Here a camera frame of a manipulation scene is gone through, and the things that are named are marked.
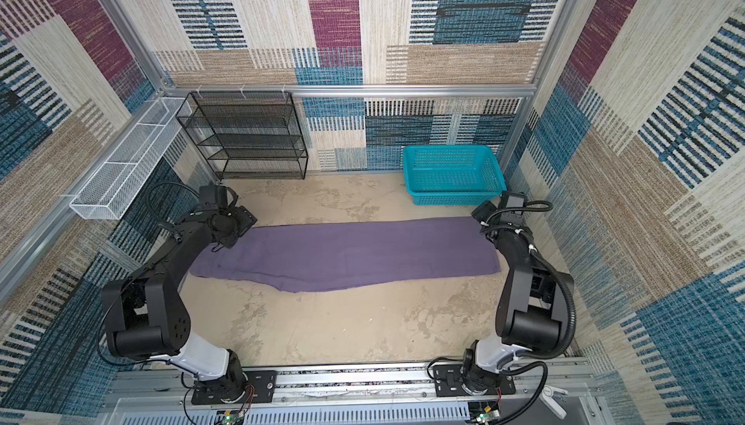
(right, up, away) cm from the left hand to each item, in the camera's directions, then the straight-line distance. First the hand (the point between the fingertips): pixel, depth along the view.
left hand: (247, 219), depth 90 cm
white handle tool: (+80, -41, -20) cm, 92 cm away
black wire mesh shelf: (-9, +30, +21) cm, 38 cm away
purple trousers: (+13, -13, +5) cm, 19 cm away
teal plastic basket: (+73, +16, +30) cm, 80 cm away
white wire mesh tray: (-25, +8, -19) cm, 32 cm away
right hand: (+73, +1, +2) cm, 73 cm away
